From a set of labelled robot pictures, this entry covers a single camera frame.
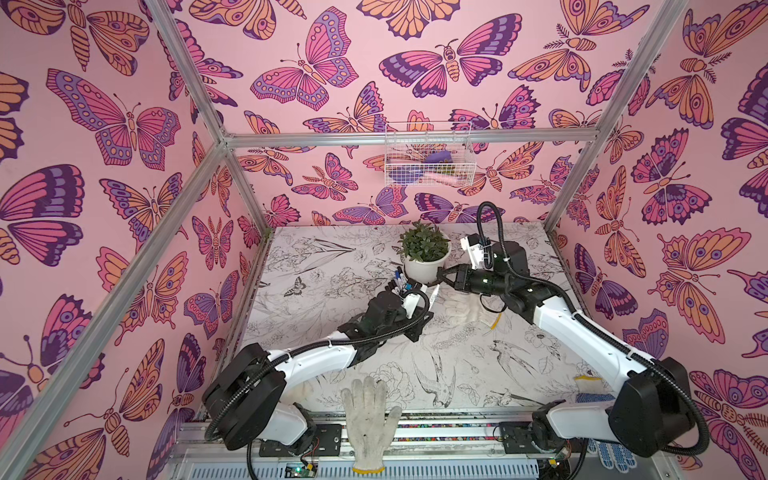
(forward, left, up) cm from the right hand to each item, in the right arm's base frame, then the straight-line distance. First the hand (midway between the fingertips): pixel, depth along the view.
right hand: (440, 270), depth 77 cm
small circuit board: (-40, +35, -26) cm, 60 cm away
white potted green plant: (+13, +3, -6) cm, 15 cm away
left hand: (-7, +1, -8) cm, 11 cm away
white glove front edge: (-31, +18, -25) cm, 44 cm away
